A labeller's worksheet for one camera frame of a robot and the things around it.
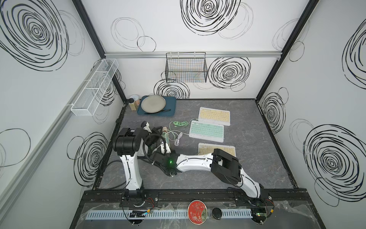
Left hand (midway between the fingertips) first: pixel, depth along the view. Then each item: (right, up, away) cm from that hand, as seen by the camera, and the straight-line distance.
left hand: (163, 128), depth 99 cm
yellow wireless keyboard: (+39, +8, +10) cm, 41 cm away
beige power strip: (+1, 0, 0) cm, 1 cm away
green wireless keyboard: (+31, -2, +3) cm, 32 cm away
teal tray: (+3, +18, +22) cm, 28 cm away
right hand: (+3, -13, -12) cm, 18 cm away
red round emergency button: (+21, -36, -32) cm, 53 cm away
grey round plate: (-11, +18, +18) cm, 28 cm away
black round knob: (+30, -33, -37) cm, 58 cm away
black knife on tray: (-6, +11, +12) cm, 17 cm away
